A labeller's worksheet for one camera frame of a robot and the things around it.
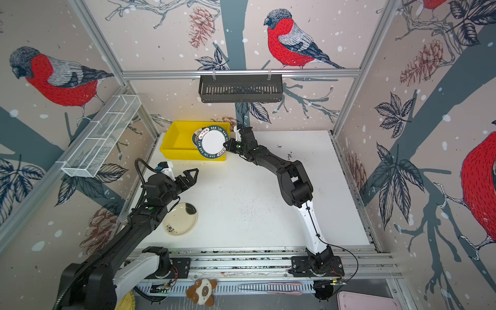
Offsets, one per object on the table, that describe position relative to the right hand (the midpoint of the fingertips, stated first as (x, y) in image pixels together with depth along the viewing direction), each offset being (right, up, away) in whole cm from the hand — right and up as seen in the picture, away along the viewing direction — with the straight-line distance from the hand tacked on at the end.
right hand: (223, 146), depth 98 cm
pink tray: (+51, -55, -32) cm, 81 cm away
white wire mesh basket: (-47, +4, -20) cm, 51 cm away
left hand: (-11, -12, -16) cm, 23 cm away
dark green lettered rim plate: (-7, +3, +1) cm, 8 cm away
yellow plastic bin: (-31, +1, +20) cm, 38 cm away
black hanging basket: (+9, +33, +9) cm, 35 cm away
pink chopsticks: (+20, -53, -28) cm, 63 cm away
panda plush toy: (-2, -52, -31) cm, 61 cm away
